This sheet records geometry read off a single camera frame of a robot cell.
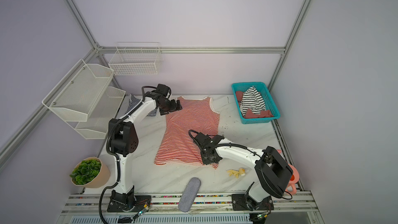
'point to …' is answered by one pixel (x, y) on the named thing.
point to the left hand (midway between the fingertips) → (175, 111)
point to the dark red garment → (251, 114)
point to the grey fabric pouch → (189, 194)
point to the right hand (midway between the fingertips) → (206, 161)
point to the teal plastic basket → (269, 102)
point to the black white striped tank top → (252, 99)
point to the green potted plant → (90, 172)
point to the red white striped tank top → (177, 143)
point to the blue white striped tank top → (134, 101)
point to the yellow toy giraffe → (241, 172)
